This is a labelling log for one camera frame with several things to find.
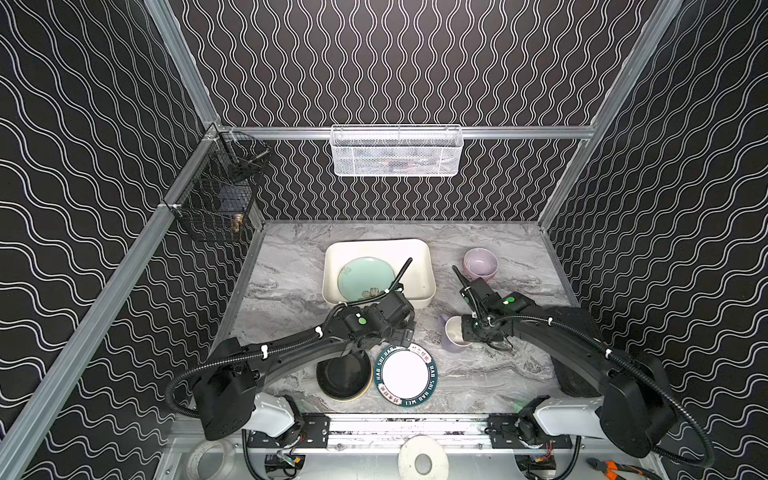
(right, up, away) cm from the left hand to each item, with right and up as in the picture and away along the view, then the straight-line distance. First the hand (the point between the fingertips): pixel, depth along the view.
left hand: (399, 321), depth 80 cm
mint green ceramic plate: (-11, +10, +25) cm, 29 cm away
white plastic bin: (+7, +10, +22) cm, 25 cm away
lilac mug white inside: (+15, -5, +2) cm, 16 cm away
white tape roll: (+4, -29, -7) cm, 30 cm away
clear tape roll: (-41, -30, -10) cm, 52 cm away
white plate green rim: (+2, -16, +4) cm, 17 cm away
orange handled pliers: (+48, -32, -11) cm, 59 cm away
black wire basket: (-58, +35, +15) cm, 70 cm away
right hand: (+21, -5, +4) cm, 21 cm away
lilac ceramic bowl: (+29, +15, +23) cm, 40 cm away
